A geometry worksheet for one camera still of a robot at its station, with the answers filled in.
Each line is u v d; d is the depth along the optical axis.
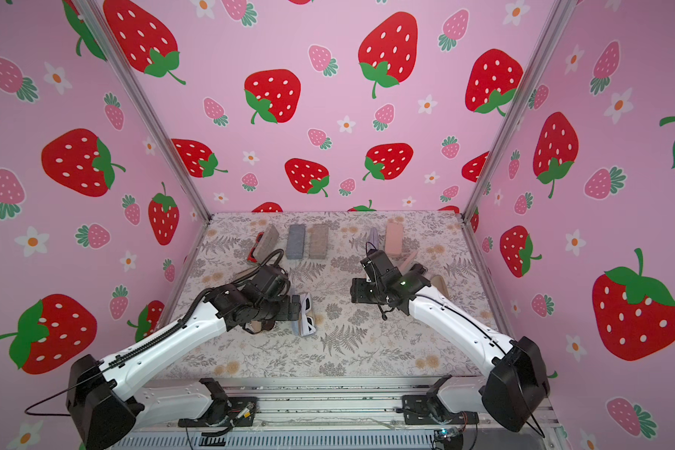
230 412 0.73
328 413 0.75
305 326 0.86
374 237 1.07
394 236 1.15
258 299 0.58
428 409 0.66
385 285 0.60
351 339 0.88
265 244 1.04
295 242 1.10
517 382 0.38
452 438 0.70
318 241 1.10
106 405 0.38
